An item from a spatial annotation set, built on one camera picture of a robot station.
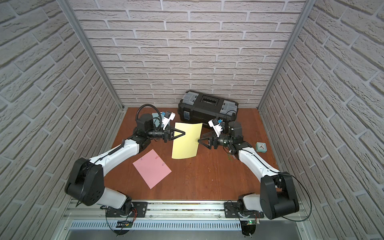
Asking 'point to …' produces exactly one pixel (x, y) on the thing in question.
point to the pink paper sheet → (152, 168)
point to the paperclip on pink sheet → (163, 164)
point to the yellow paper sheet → (186, 145)
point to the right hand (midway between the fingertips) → (203, 138)
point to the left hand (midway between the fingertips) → (186, 133)
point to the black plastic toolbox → (200, 108)
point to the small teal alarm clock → (261, 147)
